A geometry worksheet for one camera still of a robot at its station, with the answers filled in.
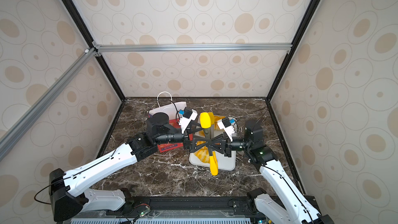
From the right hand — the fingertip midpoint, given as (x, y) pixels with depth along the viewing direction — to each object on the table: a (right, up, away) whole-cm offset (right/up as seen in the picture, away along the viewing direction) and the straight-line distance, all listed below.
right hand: (207, 149), depth 63 cm
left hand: (0, +6, -4) cm, 7 cm away
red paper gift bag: (-22, +19, +20) cm, 35 cm away
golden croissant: (-2, -8, +23) cm, 25 cm away
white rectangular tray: (+10, -14, +25) cm, 30 cm away
